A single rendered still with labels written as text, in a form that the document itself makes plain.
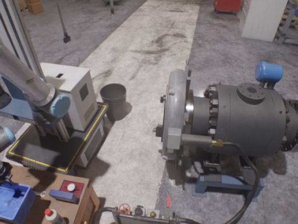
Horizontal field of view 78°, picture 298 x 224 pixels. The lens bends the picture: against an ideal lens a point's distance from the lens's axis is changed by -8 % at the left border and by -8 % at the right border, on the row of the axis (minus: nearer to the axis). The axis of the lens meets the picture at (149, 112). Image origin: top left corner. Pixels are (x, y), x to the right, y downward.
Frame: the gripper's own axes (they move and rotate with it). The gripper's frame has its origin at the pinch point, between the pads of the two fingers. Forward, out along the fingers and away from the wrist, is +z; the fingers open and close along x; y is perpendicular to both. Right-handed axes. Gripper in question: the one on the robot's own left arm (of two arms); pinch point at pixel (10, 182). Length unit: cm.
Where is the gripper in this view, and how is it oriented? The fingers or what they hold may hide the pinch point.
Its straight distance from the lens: 142.7
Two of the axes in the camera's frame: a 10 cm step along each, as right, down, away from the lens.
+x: 1.4, -6.8, 7.2
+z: 0.0, 7.3, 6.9
